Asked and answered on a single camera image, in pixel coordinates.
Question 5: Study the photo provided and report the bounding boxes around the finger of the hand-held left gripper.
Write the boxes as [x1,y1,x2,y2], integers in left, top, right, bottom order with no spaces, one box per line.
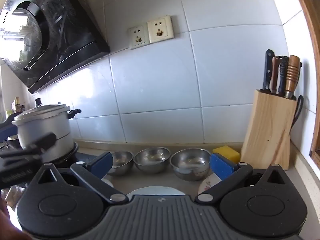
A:
[0,116,20,143]
[24,132,57,157]

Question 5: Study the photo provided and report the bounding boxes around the ribbed wooden handled knife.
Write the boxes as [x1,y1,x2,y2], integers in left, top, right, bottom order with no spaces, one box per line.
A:
[284,55,301,99]

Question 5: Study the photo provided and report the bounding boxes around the person's left hand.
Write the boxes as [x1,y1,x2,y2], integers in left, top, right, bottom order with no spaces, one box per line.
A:
[0,200,32,240]

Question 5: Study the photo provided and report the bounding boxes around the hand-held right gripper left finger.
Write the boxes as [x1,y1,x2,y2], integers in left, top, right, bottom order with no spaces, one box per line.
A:
[36,151,129,204]

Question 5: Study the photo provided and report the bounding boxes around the cream wall socket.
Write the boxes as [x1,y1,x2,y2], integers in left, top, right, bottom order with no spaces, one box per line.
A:
[147,15,175,44]
[127,25,150,50]

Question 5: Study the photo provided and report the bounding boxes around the plain white plate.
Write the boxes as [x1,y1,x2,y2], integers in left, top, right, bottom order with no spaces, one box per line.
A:
[126,185,187,197]

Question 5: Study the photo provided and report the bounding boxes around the black ribbed handled knife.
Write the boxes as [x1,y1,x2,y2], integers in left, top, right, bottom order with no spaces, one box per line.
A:
[277,56,289,97]

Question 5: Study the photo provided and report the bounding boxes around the black range hood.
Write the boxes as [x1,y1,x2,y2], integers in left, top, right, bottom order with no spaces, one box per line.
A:
[0,0,111,94]

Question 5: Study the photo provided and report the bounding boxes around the floral white plate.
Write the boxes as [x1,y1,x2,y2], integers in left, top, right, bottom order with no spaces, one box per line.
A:
[197,172,222,196]

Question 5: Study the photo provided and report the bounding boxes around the aluminium pressure cooker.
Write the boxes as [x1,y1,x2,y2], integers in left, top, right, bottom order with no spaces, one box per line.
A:
[11,98,82,161]

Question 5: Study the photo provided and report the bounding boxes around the yellow sponge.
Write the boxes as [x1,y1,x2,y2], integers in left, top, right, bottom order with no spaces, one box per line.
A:
[212,145,241,163]

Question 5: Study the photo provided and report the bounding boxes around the brown handled knife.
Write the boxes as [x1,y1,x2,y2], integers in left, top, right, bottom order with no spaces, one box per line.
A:
[269,56,282,94]

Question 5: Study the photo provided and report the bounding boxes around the black scissors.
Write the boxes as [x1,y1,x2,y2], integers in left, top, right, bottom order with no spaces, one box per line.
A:
[291,95,304,131]

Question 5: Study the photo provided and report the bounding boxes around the wooden knife block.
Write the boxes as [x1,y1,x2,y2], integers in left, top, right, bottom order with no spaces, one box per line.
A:
[240,89,298,171]

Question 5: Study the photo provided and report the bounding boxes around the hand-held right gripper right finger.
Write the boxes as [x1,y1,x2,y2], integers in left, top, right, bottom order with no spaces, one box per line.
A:
[194,153,287,204]

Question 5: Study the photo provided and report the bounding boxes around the wooden window frame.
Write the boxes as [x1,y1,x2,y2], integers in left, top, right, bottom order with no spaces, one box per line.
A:
[289,0,320,166]

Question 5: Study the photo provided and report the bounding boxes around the black glass gas stove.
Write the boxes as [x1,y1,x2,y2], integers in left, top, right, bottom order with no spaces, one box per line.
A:
[0,141,105,189]

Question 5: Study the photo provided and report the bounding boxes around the stainless steel bowl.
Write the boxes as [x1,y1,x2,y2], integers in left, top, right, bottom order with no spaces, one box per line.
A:
[170,148,212,181]
[133,147,172,174]
[107,151,134,176]

